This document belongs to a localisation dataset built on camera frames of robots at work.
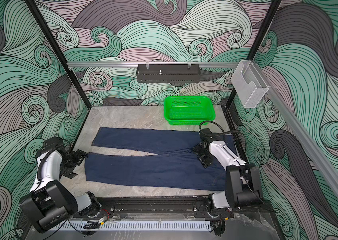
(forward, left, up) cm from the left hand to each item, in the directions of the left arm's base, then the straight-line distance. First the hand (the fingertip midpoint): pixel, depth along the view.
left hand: (82, 162), depth 80 cm
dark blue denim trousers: (+4, -50, -9) cm, 51 cm away
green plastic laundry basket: (+48, -63, -8) cm, 80 cm away
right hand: (+7, -64, -5) cm, 65 cm away
